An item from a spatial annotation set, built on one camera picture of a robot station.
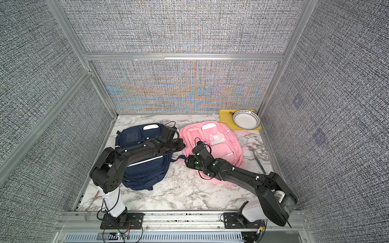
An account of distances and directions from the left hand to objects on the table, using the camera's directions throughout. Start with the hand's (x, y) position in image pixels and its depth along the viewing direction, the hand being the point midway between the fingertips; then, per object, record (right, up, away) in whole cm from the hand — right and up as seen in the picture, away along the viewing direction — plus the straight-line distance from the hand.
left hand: (189, 144), depth 92 cm
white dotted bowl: (+42, +16, +22) cm, 51 cm away
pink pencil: (-49, -26, -10) cm, 57 cm away
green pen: (+44, -13, +1) cm, 45 cm away
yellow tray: (+29, +19, +29) cm, 45 cm away
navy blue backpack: (-24, -14, -7) cm, 28 cm away
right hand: (-2, -6, -9) cm, 11 cm away
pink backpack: (+20, +3, +7) cm, 21 cm away
